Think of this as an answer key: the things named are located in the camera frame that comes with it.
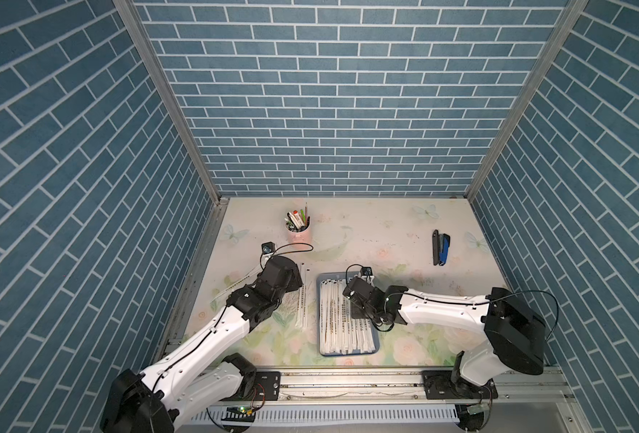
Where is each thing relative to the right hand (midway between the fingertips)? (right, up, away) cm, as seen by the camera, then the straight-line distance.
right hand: (354, 307), depth 85 cm
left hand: (-18, +12, -4) cm, 22 cm away
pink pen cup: (-19, +22, +12) cm, 31 cm away
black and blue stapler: (+34, +18, +16) cm, 42 cm away
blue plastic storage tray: (-5, -8, -3) cm, 10 cm away
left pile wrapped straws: (-17, -2, +2) cm, 17 cm away
